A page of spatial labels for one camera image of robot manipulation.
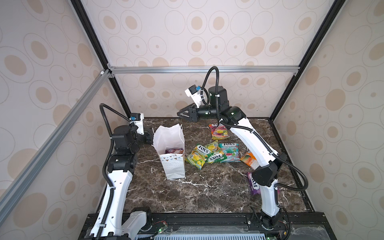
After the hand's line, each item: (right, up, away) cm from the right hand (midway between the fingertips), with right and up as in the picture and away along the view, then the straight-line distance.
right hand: (179, 113), depth 67 cm
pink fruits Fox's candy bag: (-2, -20, +24) cm, 32 cm away
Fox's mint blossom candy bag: (+31, -21, +30) cm, 48 cm away
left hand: (-12, -5, +3) cm, 13 cm away
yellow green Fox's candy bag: (+9, -24, +28) cm, 37 cm away
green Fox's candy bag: (+20, -23, +29) cm, 42 cm away
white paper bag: (-9, -15, +23) cm, 29 cm away
